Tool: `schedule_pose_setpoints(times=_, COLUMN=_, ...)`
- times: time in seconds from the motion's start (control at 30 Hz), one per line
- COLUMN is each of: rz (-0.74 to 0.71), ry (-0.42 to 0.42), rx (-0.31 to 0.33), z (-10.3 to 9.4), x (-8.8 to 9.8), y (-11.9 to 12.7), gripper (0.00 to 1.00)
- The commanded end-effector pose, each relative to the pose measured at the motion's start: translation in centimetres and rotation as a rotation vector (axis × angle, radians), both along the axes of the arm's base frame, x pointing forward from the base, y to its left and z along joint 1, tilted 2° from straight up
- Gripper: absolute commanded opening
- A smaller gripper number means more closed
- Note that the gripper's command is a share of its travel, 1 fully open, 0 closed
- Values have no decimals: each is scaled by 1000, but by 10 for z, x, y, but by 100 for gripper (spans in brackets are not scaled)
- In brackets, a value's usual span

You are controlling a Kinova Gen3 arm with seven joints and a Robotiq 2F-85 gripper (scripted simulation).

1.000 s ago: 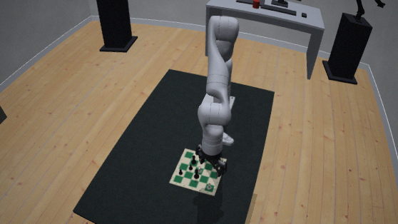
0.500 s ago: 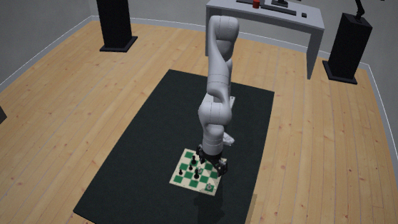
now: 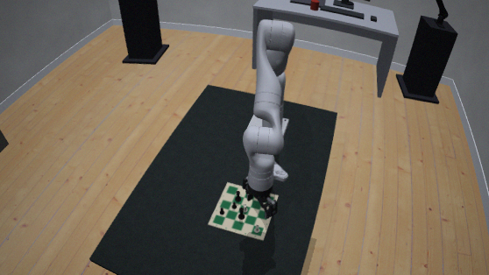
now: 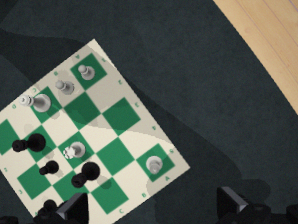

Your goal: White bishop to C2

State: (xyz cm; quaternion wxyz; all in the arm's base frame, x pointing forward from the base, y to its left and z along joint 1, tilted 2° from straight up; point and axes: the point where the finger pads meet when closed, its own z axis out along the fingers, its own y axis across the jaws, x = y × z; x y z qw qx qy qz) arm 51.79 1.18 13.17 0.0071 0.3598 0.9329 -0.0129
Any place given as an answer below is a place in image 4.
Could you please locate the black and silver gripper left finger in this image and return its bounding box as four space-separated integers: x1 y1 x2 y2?
0 193 89 224

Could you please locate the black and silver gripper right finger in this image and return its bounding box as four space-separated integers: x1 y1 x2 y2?
215 187 298 224

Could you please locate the white pawn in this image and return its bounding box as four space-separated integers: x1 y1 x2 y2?
56 81 74 95
78 65 95 80

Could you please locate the green and cream chessboard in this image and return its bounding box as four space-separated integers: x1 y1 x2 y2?
0 39 190 224

